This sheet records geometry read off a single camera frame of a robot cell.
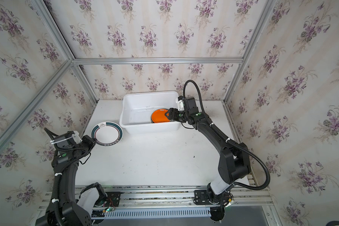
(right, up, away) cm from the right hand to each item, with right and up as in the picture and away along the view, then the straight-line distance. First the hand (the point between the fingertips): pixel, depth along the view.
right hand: (174, 113), depth 84 cm
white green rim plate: (-43, -13, +4) cm, 45 cm away
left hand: (-45, -15, -5) cm, 48 cm away
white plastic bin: (-30, +4, +29) cm, 42 cm away
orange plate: (-11, -2, +23) cm, 26 cm away
